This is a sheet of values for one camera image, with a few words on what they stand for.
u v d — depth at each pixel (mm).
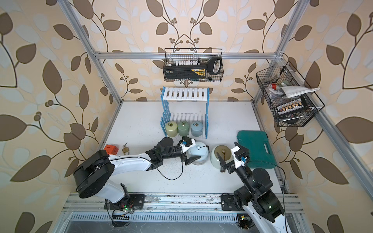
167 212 721
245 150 607
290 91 640
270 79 831
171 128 929
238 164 569
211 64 851
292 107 670
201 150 807
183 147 667
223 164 588
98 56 932
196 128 937
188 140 662
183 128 937
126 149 935
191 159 692
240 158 526
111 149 887
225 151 804
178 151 702
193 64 845
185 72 840
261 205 492
